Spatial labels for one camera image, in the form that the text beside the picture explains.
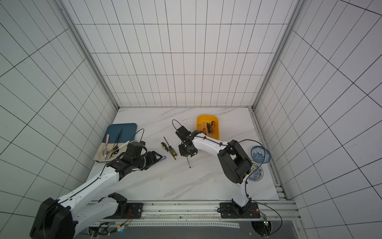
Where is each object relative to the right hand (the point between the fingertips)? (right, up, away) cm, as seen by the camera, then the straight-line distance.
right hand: (180, 153), depth 91 cm
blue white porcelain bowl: (+51, -1, +1) cm, 51 cm away
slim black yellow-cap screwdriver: (+20, +15, +16) cm, 30 cm away
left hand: (-12, -2, -8) cm, 15 cm away
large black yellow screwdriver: (-12, +4, +5) cm, 14 cm away
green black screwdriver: (+5, -3, -3) cm, 6 cm away
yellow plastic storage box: (+15, +20, +19) cm, 31 cm away
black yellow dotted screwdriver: (-5, +1, +2) cm, 6 cm away
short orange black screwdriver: (+16, +14, +13) cm, 25 cm away
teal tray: (-38, +11, +12) cm, 41 cm away
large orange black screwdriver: (+23, +15, +15) cm, 31 cm away
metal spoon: (-45, -1, +2) cm, 45 cm away
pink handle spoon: (-49, +1, +4) cm, 49 cm away
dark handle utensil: (-42, +3, +4) cm, 43 cm away
